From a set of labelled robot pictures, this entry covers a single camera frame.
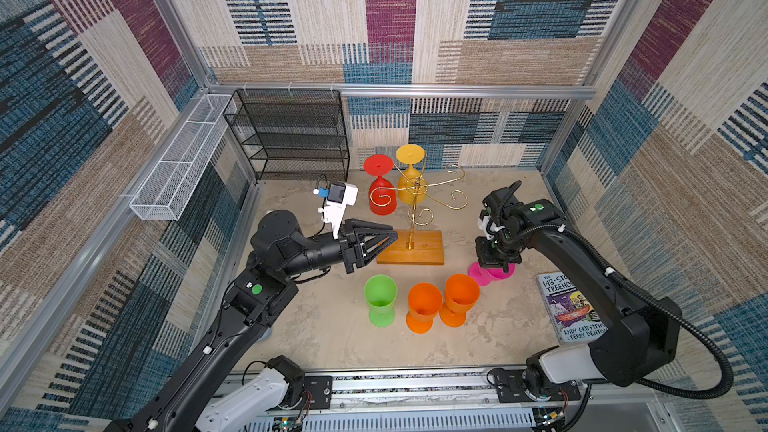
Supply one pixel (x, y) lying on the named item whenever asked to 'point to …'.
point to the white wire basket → (167, 191)
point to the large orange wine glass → (462, 292)
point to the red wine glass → (382, 195)
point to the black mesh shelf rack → (292, 134)
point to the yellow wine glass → (412, 188)
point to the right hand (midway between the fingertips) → (485, 268)
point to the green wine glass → (380, 292)
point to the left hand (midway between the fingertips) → (394, 233)
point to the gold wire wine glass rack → (416, 247)
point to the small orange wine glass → (424, 300)
